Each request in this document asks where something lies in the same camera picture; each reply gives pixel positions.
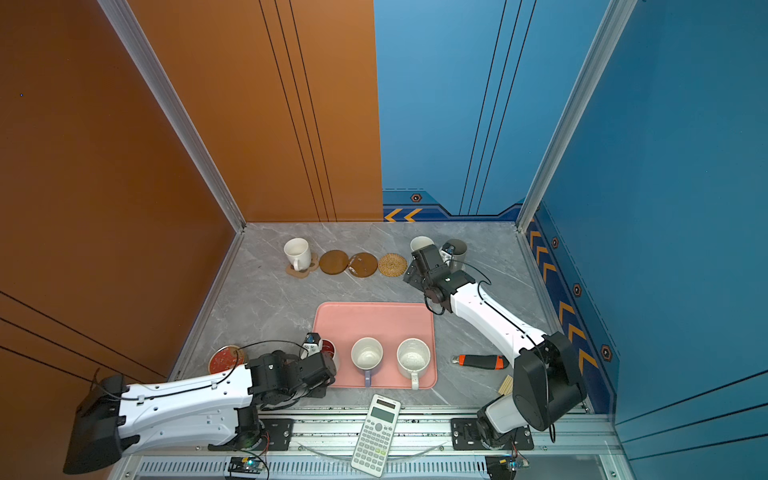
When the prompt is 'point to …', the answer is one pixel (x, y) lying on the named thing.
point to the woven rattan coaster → (392, 265)
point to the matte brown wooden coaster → (333, 262)
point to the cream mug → (413, 359)
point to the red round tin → (225, 358)
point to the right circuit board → (504, 467)
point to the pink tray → (389, 323)
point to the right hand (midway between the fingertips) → (417, 277)
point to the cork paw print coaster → (314, 264)
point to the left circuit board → (247, 464)
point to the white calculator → (376, 434)
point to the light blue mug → (420, 242)
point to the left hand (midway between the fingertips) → (328, 380)
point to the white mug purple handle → (367, 354)
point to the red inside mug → (327, 346)
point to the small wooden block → (506, 387)
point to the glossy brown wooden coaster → (363, 265)
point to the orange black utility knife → (495, 362)
